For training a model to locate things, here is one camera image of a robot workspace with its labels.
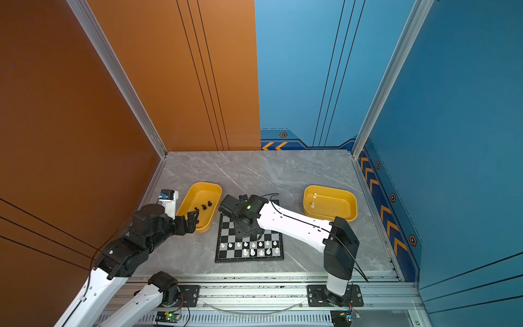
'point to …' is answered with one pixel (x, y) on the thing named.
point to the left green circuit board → (167, 317)
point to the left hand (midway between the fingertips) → (187, 209)
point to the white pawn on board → (223, 245)
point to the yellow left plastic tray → (206, 197)
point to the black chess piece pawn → (209, 204)
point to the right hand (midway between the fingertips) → (243, 232)
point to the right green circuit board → (341, 318)
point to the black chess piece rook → (204, 207)
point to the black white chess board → (267, 246)
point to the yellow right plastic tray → (327, 202)
